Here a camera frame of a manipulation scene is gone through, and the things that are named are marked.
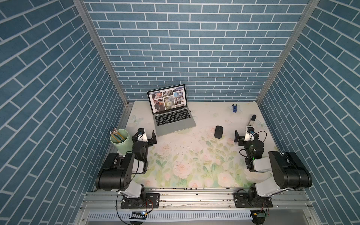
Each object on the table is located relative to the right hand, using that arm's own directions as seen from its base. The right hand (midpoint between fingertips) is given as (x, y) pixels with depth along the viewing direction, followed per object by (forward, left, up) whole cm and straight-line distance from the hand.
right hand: (245, 131), depth 90 cm
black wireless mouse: (+5, +15, -10) cm, 19 cm away
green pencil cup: (-19, +73, +2) cm, 76 cm away
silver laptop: (+21, +54, -7) cm, 59 cm away
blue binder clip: (+29, +1, -9) cm, 30 cm away
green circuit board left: (-49, +60, -14) cm, 78 cm away
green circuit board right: (-44, -3, -13) cm, 46 cm away
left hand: (-6, +62, +1) cm, 63 cm away
